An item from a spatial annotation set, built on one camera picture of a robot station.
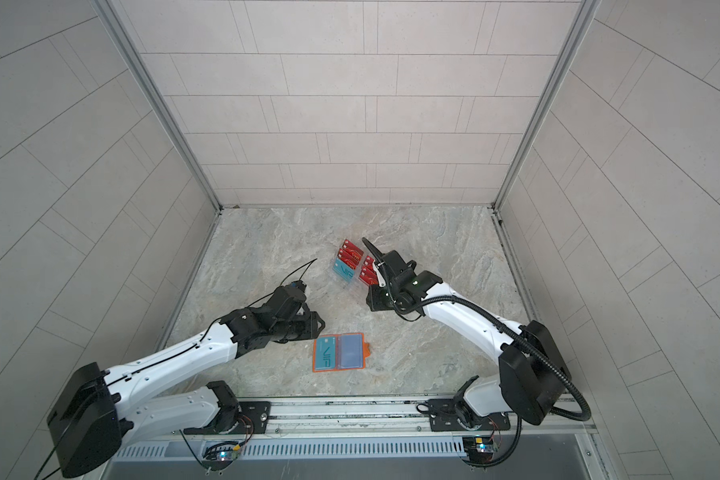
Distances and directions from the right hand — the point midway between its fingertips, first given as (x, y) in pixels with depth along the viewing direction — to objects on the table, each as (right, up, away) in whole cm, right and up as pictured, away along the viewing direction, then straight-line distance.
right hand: (367, 302), depth 81 cm
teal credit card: (-11, -14, 0) cm, 18 cm away
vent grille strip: (-16, -30, -13) cm, 36 cm away
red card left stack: (-6, +12, +12) cm, 18 cm away
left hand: (-10, -6, -2) cm, 12 cm away
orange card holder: (-8, -14, 0) cm, 16 cm away
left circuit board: (-32, -30, -15) cm, 47 cm away
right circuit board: (+26, -31, -13) cm, 42 cm away
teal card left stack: (-7, +7, +13) cm, 16 cm away
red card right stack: (0, +7, +8) cm, 11 cm away
